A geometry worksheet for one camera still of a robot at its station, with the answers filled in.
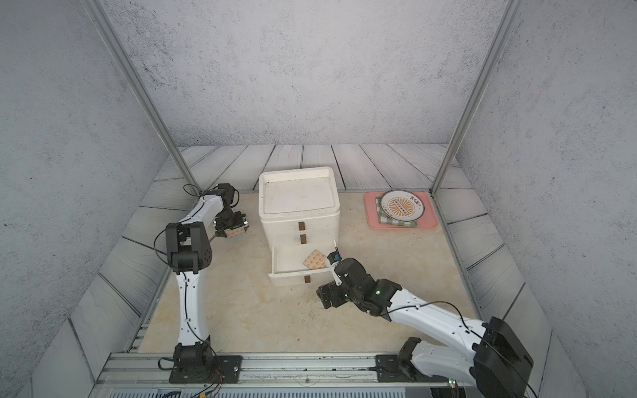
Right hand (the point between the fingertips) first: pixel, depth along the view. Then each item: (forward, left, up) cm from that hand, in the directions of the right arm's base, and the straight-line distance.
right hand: (329, 288), depth 79 cm
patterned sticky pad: (+15, +5, -9) cm, 18 cm away
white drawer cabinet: (+24, +10, +13) cm, 29 cm away
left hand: (+30, +38, -10) cm, 50 cm away
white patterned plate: (+44, -33, -10) cm, 56 cm away
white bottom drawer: (+13, +16, -10) cm, 23 cm away
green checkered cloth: (+35, -23, -9) cm, 43 cm away
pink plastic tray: (+38, -43, -12) cm, 58 cm away
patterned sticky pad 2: (+27, +40, -8) cm, 49 cm away
